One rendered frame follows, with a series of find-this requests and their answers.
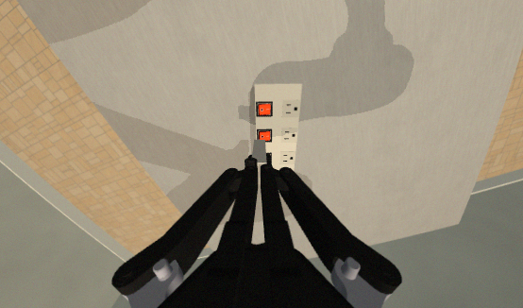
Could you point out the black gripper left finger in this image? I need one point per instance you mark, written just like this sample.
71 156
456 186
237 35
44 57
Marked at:
151 276

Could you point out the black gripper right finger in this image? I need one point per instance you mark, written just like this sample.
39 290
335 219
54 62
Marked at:
363 277

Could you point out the white power strip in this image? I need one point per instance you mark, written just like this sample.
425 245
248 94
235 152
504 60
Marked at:
277 109

